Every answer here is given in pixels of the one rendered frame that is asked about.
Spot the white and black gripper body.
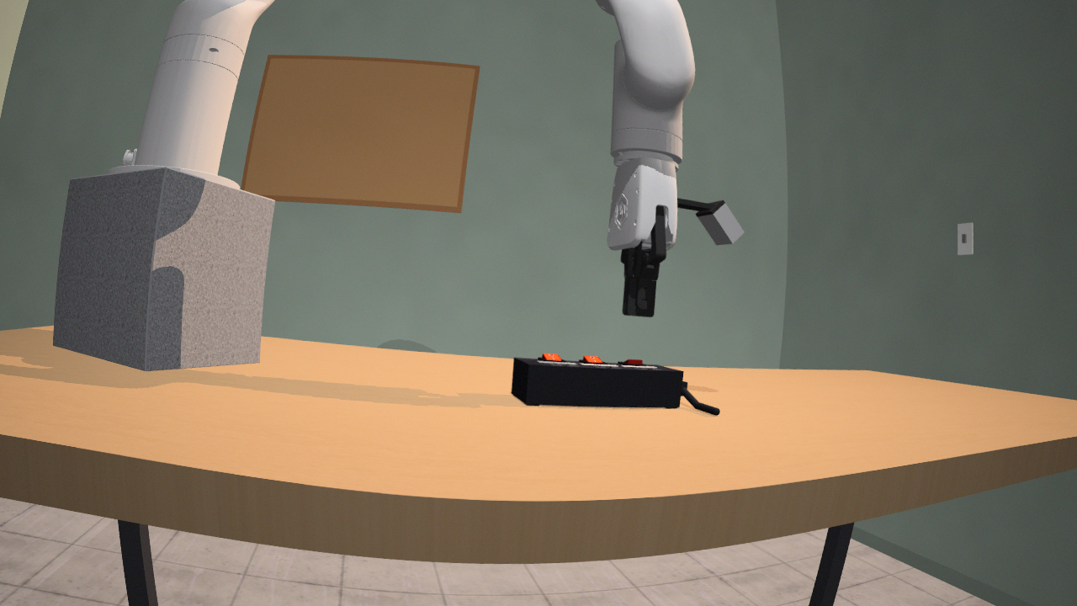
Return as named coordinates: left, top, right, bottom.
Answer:
left=607, top=154, right=679, bottom=251

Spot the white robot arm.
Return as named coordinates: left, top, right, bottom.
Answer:
left=107, top=0, right=744, bottom=245

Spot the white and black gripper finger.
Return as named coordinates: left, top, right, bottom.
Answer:
left=621, top=248, right=634, bottom=316
left=626, top=205, right=666, bottom=318

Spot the black power strip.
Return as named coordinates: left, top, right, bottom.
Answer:
left=512, top=353, right=718, bottom=415

